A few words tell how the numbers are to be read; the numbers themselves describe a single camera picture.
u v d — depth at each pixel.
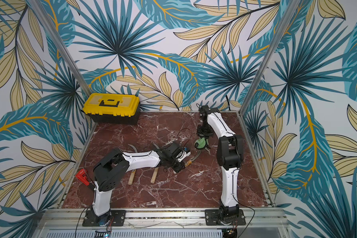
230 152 0.57
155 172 0.88
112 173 0.50
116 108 0.98
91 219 0.72
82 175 0.85
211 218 0.73
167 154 0.73
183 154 0.82
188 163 0.90
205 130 0.83
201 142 0.88
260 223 0.75
